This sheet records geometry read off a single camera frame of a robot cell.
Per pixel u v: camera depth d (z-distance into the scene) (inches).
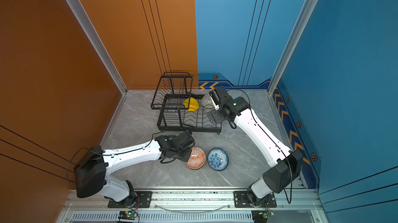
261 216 27.6
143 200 29.0
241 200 28.5
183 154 28.0
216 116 26.9
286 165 15.6
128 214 27.9
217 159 32.6
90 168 16.7
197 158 32.9
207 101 42.8
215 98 23.2
